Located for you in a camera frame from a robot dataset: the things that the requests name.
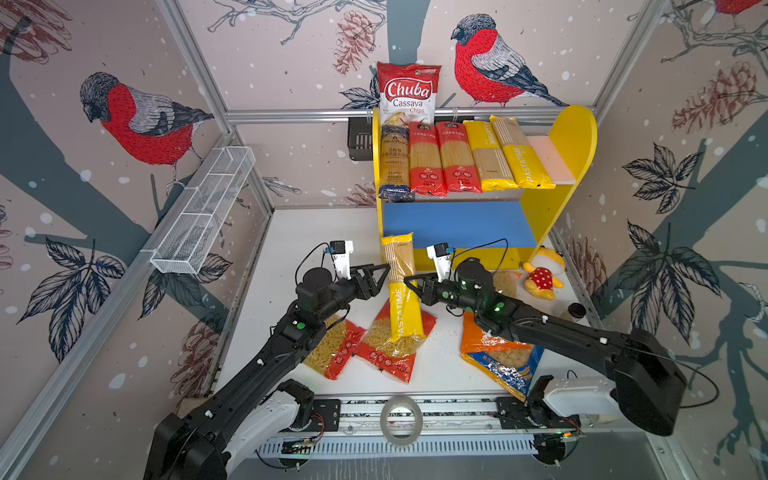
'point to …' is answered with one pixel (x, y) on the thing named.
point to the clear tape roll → (396, 400)
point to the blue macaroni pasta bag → (512, 369)
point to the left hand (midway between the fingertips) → (383, 268)
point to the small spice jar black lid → (577, 310)
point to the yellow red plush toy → (543, 279)
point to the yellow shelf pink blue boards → (486, 231)
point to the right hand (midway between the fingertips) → (401, 285)
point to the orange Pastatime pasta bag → (477, 339)
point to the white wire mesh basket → (185, 246)
